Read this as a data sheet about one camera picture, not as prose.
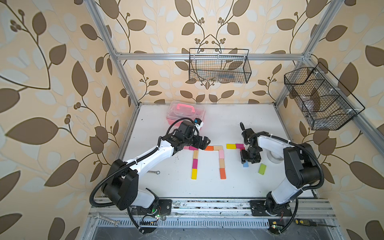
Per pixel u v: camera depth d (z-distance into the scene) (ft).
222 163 2.94
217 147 3.09
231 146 3.12
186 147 3.09
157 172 2.82
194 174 2.83
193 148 2.46
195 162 2.97
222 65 3.20
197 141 2.40
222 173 2.83
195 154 3.05
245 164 2.90
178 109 3.35
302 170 1.54
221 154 3.06
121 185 1.37
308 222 2.24
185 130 2.11
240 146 3.12
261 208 2.41
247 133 2.59
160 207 2.42
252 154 2.57
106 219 2.36
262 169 2.89
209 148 3.09
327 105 2.37
